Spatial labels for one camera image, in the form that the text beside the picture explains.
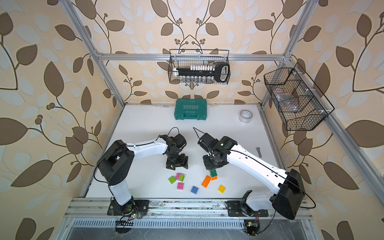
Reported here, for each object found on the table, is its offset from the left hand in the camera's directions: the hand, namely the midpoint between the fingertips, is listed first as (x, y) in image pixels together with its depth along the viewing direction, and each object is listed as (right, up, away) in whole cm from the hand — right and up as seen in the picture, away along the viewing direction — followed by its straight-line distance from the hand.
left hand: (182, 166), depth 86 cm
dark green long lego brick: (+17, 0, -12) cm, 21 cm away
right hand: (+15, +4, -10) cm, 19 cm away
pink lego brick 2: (0, -9, -5) cm, 11 cm away
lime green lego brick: (0, -5, -3) cm, 6 cm away
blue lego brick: (+7, -11, -7) cm, 15 cm away
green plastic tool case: (+4, +35, +26) cm, 43 cm away
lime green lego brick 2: (-5, -7, -3) cm, 9 cm away
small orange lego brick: (+17, -2, -12) cm, 21 cm away
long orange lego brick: (+14, -8, -4) cm, 16 cm away
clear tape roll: (+46, +30, +27) cm, 61 cm away
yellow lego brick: (+22, -11, -6) cm, 25 cm away
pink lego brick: (-2, -5, -3) cm, 6 cm away
